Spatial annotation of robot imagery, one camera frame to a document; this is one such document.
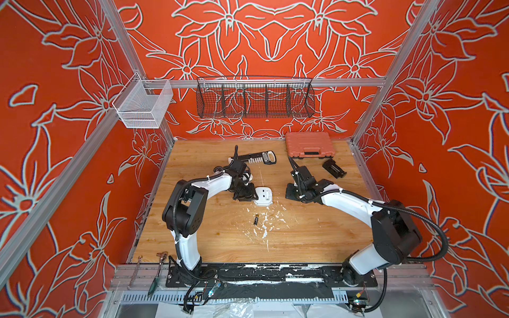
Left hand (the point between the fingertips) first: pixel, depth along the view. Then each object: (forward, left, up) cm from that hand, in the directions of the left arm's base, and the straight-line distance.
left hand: (256, 196), depth 92 cm
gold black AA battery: (-10, 0, -3) cm, 10 cm away
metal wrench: (-29, +45, -3) cm, 54 cm away
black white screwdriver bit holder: (+27, -5, -2) cm, 27 cm away
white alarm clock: (+1, -4, 0) cm, 4 cm away
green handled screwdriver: (-37, +36, -3) cm, 51 cm away
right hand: (+2, -13, +4) cm, 14 cm away
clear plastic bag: (-42, +4, -4) cm, 43 cm away
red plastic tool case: (+36, -31, +1) cm, 48 cm away
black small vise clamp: (+20, -41, -1) cm, 46 cm away
